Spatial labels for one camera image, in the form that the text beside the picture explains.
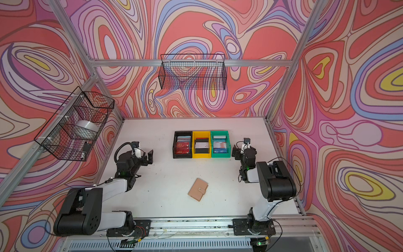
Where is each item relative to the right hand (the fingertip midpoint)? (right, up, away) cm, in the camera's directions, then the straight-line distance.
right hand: (242, 148), depth 96 cm
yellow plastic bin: (-26, +9, +5) cm, 28 cm away
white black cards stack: (-25, +1, +6) cm, 26 cm away
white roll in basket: (-78, +11, -26) cm, 83 cm away
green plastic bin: (-13, -4, 0) cm, 14 cm away
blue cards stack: (-13, +3, +6) cm, 15 cm away
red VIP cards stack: (-38, +2, +5) cm, 38 cm away
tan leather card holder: (-27, -21, -12) cm, 37 cm away
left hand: (-58, 0, -7) cm, 58 cm away
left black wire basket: (-85, +11, -25) cm, 89 cm away
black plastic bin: (-38, -5, +2) cm, 38 cm away
